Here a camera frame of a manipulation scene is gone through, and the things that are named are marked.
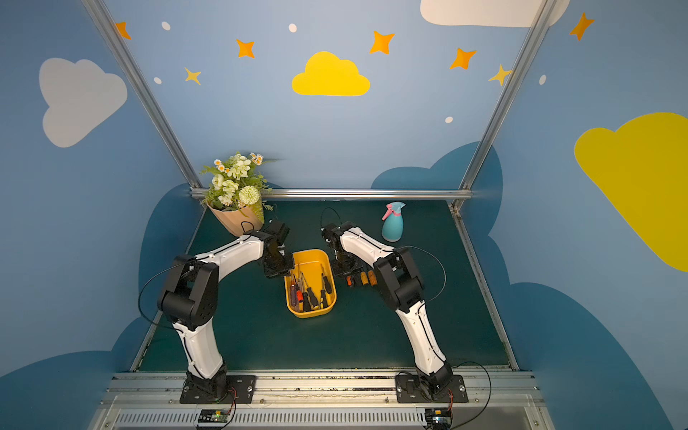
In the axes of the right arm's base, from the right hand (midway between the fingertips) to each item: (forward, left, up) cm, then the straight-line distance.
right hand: (349, 274), depth 98 cm
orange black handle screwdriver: (-3, 0, +1) cm, 3 cm away
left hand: (-1, +21, +3) cm, 21 cm away
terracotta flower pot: (+12, +43, +12) cm, 46 cm away
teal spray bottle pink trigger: (+19, -16, +7) cm, 26 cm away
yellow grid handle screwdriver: (-2, -5, +1) cm, 6 cm away
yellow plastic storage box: (-6, +14, 0) cm, 15 cm away
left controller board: (-46, +35, -2) cm, 57 cm away
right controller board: (-42, -27, -4) cm, 50 cm away
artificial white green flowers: (+15, +39, +29) cm, 51 cm away
